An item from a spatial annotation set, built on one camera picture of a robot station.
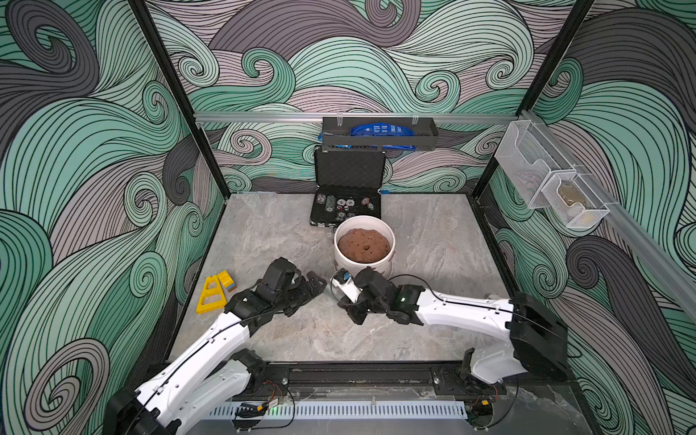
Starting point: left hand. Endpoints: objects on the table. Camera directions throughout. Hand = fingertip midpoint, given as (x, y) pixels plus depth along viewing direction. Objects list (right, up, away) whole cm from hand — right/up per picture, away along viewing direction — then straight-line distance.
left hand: (321, 287), depth 76 cm
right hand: (+7, -5, +3) cm, 9 cm away
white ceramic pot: (+15, +18, +16) cm, 29 cm away
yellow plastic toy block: (-37, -6, +12) cm, 40 cm away
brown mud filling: (+13, +11, +14) cm, 22 cm away
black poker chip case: (+9, +34, +41) cm, 54 cm away
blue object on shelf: (+20, +51, +16) cm, 57 cm away
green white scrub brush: (+6, +2, -8) cm, 10 cm away
